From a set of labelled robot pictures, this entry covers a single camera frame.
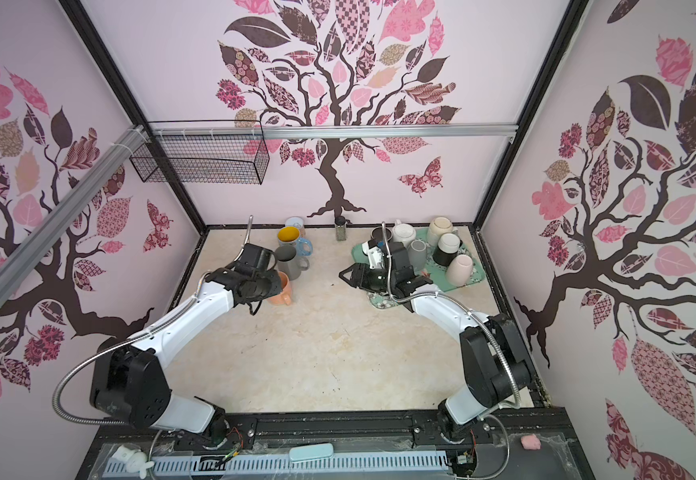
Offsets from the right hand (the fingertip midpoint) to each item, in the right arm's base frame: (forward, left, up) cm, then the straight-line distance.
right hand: (345, 273), depth 84 cm
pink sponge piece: (-40, -45, -16) cm, 62 cm away
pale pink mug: (+8, -38, -11) cm, 40 cm away
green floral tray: (+12, -31, -17) cm, 37 cm away
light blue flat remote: (-41, +8, -16) cm, 45 cm away
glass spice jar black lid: (+29, +3, -11) cm, 31 cm away
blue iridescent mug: (+23, +17, -15) cm, 32 cm away
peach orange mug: (-2, +19, -10) cm, 22 cm away
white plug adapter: (-42, +49, -15) cm, 67 cm away
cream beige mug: (+29, -36, -11) cm, 47 cm away
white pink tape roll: (+34, +21, -12) cm, 41 cm away
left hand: (-2, +21, -5) cm, 22 cm away
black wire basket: (+37, +46, +17) cm, 62 cm away
